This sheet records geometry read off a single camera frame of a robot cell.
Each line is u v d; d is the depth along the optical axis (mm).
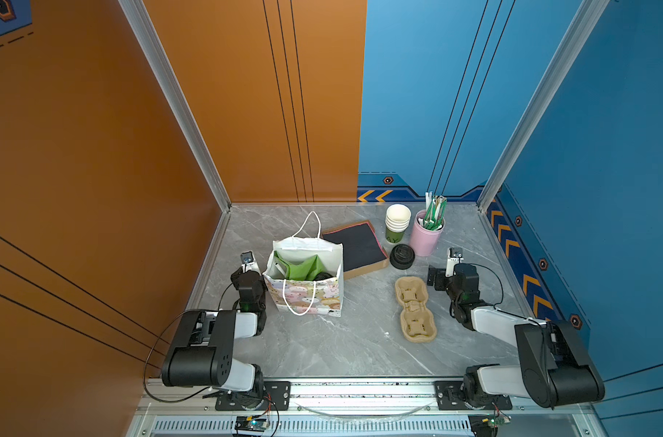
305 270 773
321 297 751
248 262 775
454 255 791
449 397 725
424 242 990
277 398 735
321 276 810
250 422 709
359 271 940
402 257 975
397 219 966
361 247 1029
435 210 916
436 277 846
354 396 755
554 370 424
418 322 849
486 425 704
